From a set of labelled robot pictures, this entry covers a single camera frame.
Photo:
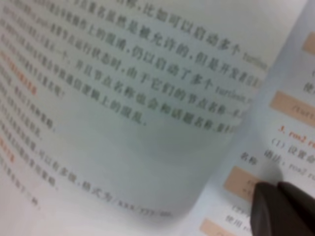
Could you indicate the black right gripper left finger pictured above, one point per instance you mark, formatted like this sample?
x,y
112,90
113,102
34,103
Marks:
x,y
273,215

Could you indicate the ROS2 programming book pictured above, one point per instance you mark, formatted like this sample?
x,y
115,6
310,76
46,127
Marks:
x,y
151,117

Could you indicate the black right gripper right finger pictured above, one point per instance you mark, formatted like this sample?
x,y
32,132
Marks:
x,y
303,203

